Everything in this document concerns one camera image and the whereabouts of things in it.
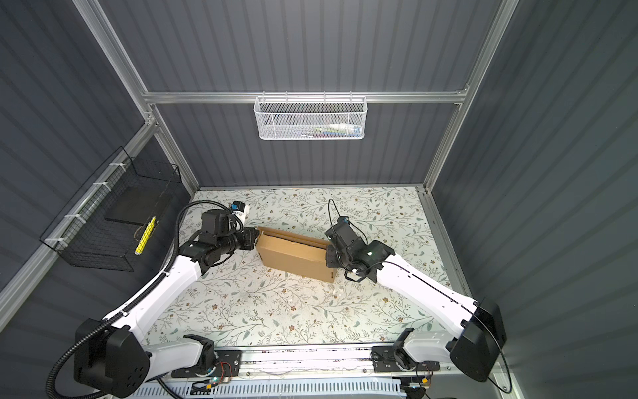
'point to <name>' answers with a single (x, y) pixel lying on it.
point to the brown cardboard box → (294, 253)
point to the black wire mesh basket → (108, 222)
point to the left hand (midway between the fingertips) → (259, 232)
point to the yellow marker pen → (145, 236)
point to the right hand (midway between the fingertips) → (332, 255)
